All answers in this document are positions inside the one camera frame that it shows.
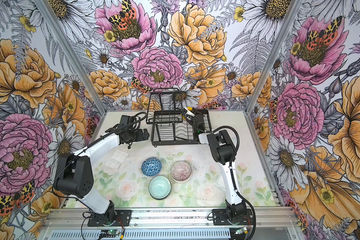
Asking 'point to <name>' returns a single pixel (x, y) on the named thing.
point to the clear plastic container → (220, 183)
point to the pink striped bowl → (181, 171)
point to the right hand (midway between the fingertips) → (194, 109)
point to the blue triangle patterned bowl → (151, 166)
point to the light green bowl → (159, 187)
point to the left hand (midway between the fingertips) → (141, 139)
